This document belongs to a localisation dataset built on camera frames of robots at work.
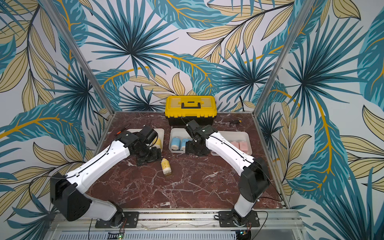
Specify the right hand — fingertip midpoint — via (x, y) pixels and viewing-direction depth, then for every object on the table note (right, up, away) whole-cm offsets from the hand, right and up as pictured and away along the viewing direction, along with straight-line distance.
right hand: (192, 152), depth 82 cm
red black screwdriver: (-52, +10, +25) cm, 58 cm away
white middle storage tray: (-4, +11, -13) cm, 18 cm away
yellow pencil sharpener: (-14, -8, +1) cm, 17 cm away
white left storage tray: (-43, +12, +29) cm, 53 cm away
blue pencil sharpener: (-10, +3, +11) cm, 15 cm away
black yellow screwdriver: (+35, +18, +31) cm, 51 cm away
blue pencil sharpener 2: (-5, +5, +13) cm, 15 cm away
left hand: (-19, -5, -6) cm, 20 cm away
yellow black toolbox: (-9, +26, +18) cm, 33 cm away
